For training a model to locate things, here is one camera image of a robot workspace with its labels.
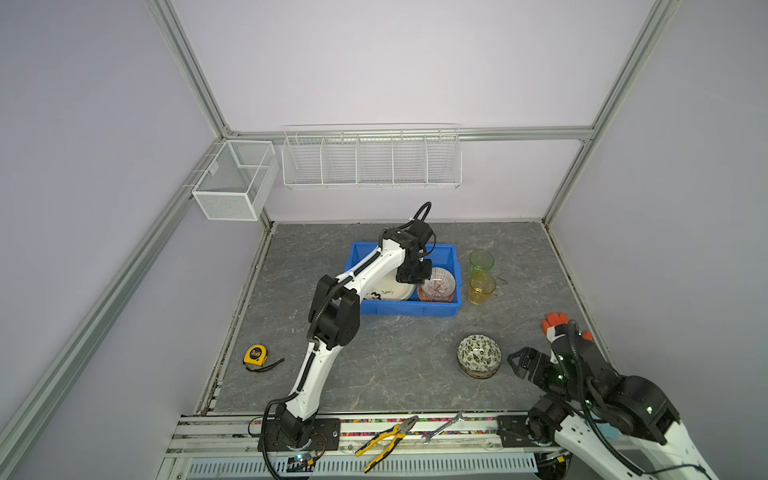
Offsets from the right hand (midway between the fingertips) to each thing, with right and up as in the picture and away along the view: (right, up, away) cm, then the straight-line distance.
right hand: (521, 366), depth 69 cm
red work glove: (+21, +5, +24) cm, 33 cm away
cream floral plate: (-32, +15, +27) cm, 45 cm away
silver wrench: (-13, -16, +8) cm, 22 cm away
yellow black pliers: (-29, -19, +5) cm, 35 cm away
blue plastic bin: (-12, +25, +35) cm, 45 cm away
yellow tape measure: (-70, -4, +15) cm, 71 cm away
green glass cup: (-1, +24, +30) cm, 38 cm away
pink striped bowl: (-15, +15, +27) cm, 34 cm away
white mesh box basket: (-84, +51, +34) cm, 104 cm away
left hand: (-19, +16, +22) cm, 34 cm away
